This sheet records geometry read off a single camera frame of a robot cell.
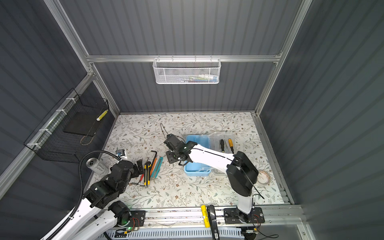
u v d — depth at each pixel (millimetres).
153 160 937
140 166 692
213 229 701
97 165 789
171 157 753
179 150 633
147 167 891
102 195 496
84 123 768
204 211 740
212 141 904
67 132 726
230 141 889
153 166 914
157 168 907
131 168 566
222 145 868
